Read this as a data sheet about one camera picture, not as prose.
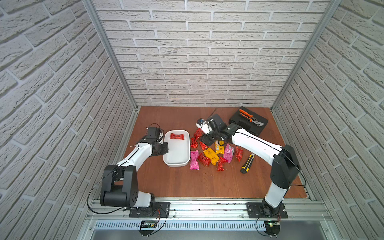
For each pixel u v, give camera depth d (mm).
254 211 730
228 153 921
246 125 1033
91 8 700
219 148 942
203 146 965
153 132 720
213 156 897
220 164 869
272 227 707
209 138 741
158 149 682
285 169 460
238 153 912
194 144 964
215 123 658
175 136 972
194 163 851
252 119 1037
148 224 725
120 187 425
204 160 874
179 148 994
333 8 695
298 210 758
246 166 874
